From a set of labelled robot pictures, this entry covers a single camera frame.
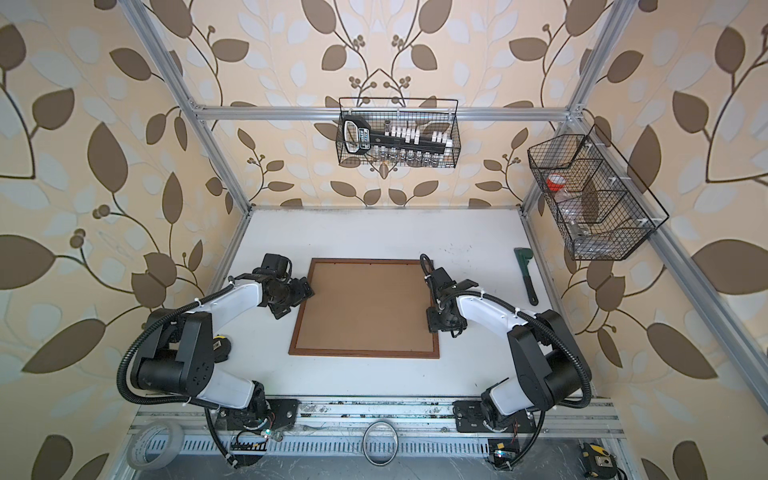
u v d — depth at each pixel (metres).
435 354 0.83
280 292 0.79
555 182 0.87
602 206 0.73
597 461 0.67
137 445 0.69
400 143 0.86
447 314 0.75
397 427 0.74
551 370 0.43
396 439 0.68
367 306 0.92
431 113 0.91
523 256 1.05
